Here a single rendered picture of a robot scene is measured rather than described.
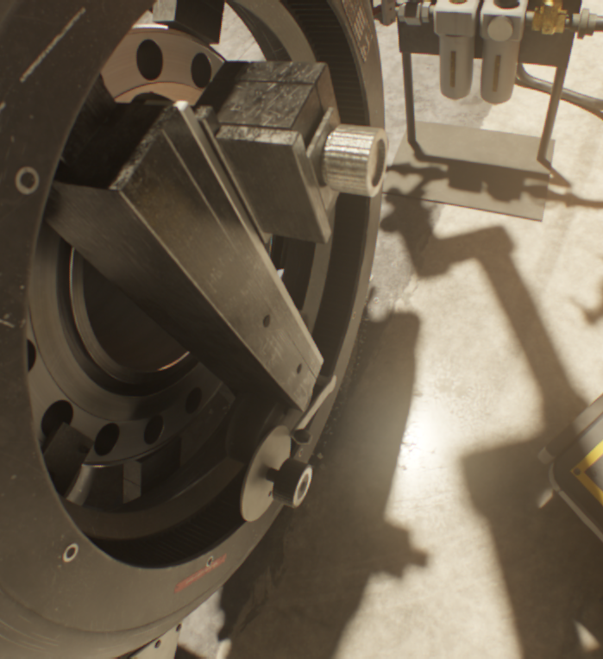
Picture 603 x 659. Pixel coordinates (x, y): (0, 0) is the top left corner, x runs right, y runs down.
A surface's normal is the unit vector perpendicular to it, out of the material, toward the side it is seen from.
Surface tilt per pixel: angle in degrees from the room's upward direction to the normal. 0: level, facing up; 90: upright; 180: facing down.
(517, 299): 0
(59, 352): 90
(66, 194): 92
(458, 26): 90
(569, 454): 0
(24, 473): 90
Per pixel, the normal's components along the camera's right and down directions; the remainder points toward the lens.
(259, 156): -0.36, 0.86
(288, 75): -0.22, -0.44
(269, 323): 0.91, 0.23
